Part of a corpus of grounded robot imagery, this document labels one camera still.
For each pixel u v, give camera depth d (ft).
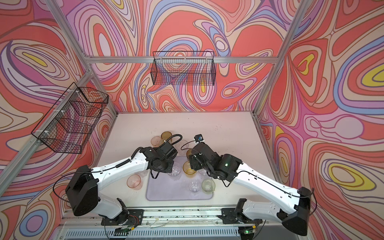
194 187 2.71
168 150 2.14
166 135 3.24
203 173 2.82
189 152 2.85
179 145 2.44
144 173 1.88
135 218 2.39
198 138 2.02
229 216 2.41
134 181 2.76
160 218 2.46
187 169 2.74
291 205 1.28
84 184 1.53
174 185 2.75
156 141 3.23
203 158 1.63
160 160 1.98
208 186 2.71
